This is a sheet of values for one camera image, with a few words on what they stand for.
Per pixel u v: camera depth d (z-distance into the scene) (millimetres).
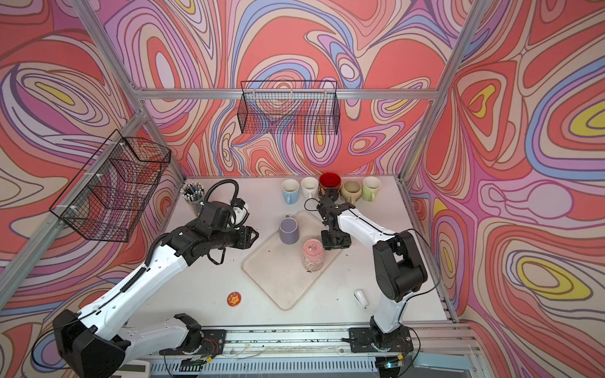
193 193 911
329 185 1040
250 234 683
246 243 664
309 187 1046
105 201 749
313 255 803
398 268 472
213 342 721
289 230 910
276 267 888
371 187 1042
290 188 1042
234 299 822
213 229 561
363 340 740
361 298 799
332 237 761
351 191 1048
